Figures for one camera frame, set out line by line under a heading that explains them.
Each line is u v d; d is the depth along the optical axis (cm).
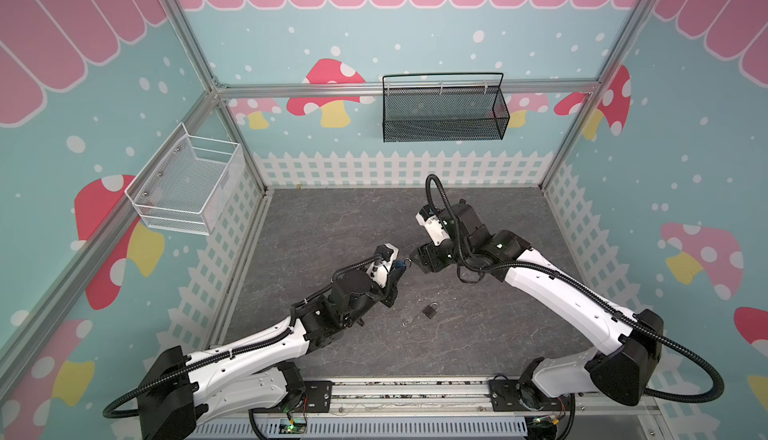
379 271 61
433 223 66
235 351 46
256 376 58
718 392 38
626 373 38
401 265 73
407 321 87
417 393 76
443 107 94
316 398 74
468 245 55
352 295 54
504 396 74
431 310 89
